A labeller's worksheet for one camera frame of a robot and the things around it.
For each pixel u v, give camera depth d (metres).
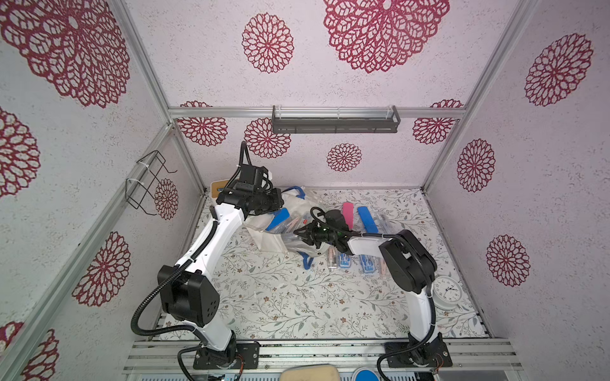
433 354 0.63
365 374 0.69
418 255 0.56
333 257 0.95
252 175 0.62
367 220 1.10
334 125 0.88
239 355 0.73
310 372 0.69
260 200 0.73
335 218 0.78
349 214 1.11
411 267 0.54
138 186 0.75
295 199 0.81
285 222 1.03
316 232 0.86
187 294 0.43
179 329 0.47
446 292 0.83
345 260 0.94
